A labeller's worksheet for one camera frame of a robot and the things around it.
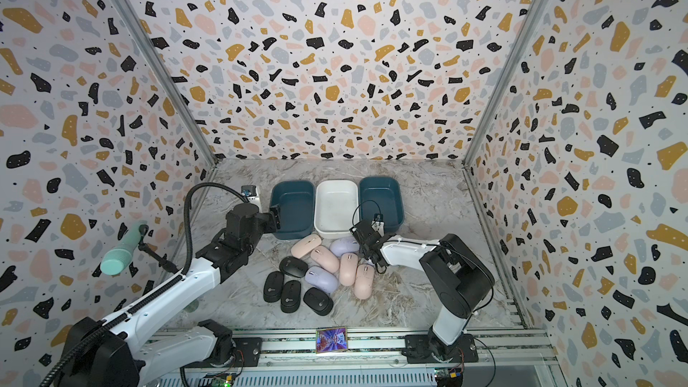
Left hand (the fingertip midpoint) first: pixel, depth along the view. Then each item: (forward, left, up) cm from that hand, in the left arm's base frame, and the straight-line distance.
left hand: (275, 206), depth 82 cm
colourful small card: (-33, -17, -18) cm, 41 cm away
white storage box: (+15, -17, -20) cm, 30 cm away
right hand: (-4, -31, -20) cm, 37 cm away
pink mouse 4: (-17, -27, -17) cm, 36 cm away
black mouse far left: (-18, +1, -17) cm, 25 cm away
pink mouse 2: (-9, -14, -17) cm, 24 cm away
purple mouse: (-5, -20, -17) cm, 27 cm away
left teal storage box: (+17, 0, -21) cm, 27 cm away
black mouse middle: (-21, -5, -18) cm, 28 cm away
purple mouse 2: (-9, -27, -20) cm, 35 cm away
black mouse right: (-23, -13, -17) cm, 32 cm away
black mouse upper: (-12, -4, -18) cm, 22 cm away
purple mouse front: (-16, -12, -18) cm, 27 cm away
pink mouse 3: (-13, -22, -18) cm, 31 cm away
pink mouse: (-5, -6, -18) cm, 19 cm away
